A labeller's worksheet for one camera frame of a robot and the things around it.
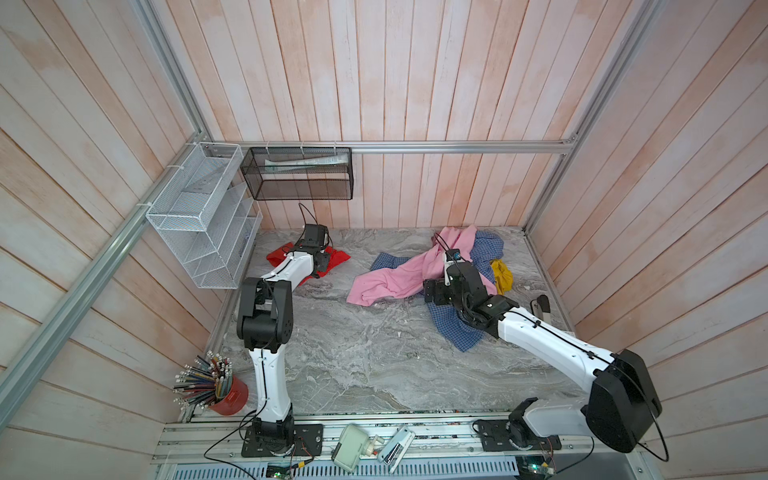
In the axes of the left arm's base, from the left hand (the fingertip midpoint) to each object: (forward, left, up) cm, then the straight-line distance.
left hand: (313, 260), depth 103 cm
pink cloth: (-4, -34, -1) cm, 35 cm away
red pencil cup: (-43, +17, +9) cm, 47 cm away
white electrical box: (-56, -16, -2) cm, 58 cm away
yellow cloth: (-5, -66, -2) cm, 66 cm away
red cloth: (+3, -7, -3) cm, 9 cm away
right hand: (-15, -40, +10) cm, 44 cm away
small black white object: (-17, -75, -2) cm, 77 cm away
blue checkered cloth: (+1, -59, +6) cm, 60 cm away
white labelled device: (-56, -27, -4) cm, 62 cm away
